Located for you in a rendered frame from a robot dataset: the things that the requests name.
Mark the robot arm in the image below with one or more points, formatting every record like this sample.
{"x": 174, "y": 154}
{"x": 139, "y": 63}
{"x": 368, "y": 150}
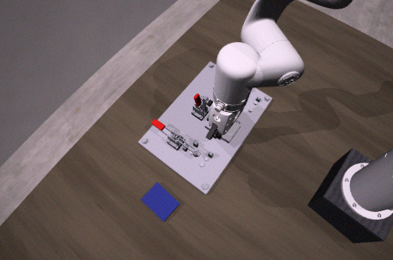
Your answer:
{"x": 266, "y": 58}

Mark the toggle clamp with red handle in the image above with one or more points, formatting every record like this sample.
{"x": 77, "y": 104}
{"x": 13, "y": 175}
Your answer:
{"x": 173, "y": 141}

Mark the blue rectangular block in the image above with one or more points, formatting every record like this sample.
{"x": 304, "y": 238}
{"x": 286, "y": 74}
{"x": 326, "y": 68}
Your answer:
{"x": 160, "y": 201}

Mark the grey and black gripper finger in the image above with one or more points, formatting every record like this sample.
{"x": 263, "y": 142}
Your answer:
{"x": 213, "y": 132}

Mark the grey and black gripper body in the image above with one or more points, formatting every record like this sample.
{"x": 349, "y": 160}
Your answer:
{"x": 224, "y": 120}

